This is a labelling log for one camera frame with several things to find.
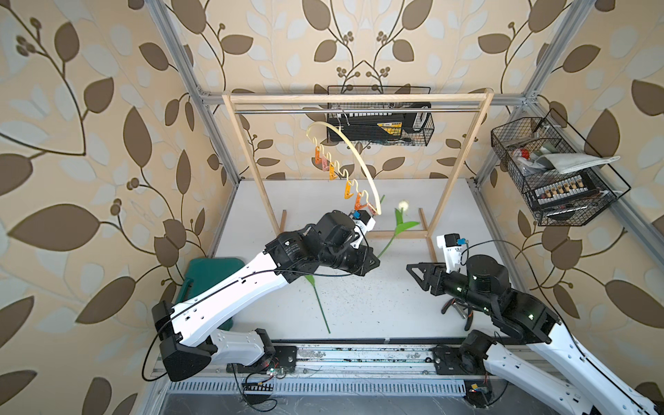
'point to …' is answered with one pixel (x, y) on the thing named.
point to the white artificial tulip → (400, 225)
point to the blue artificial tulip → (310, 279)
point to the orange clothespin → (358, 202)
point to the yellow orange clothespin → (347, 194)
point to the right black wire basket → (519, 143)
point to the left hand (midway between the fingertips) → (382, 266)
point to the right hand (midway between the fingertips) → (411, 267)
